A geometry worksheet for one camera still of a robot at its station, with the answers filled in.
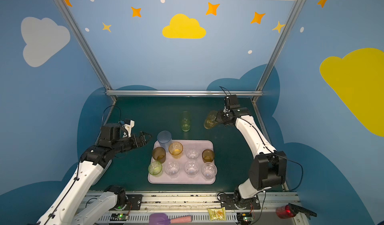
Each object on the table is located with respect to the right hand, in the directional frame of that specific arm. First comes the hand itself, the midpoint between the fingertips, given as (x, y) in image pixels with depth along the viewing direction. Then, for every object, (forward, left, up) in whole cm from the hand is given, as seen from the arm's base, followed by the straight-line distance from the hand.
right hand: (220, 116), depth 86 cm
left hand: (-18, +38, +3) cm, 42 cm away
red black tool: (-44, -27, -5) cm, 52 cm away
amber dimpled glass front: (-17, +6, -17) cm, 25 cm away
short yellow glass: (-15, +26, -16) cm, 34 cm away
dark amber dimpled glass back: (-18, +36, -16) cm, 43 cm away
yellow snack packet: (-46, +1, -17) cm, 49 cm away
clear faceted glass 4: (-26, +6, -18) cm, 32 cm away
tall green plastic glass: (+5, +21, -13) cm, 25 cm away
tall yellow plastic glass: (-1, +5, -3) cm, 7 cm away
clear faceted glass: (-18, +15, -13) cm, 27 cm away
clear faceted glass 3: (-25, +16, -18) cm, 35 cm away
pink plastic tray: (-31, +21, -19) cm, 42 cm away
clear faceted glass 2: (-26, +27, -18) cm, 42 cm away
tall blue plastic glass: (-13, +32, -6) cm, 35 cm away
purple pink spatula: (-50, +28, -18) cm, 60 cm away
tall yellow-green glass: (-27, +37, -17) cm, 48 cm away
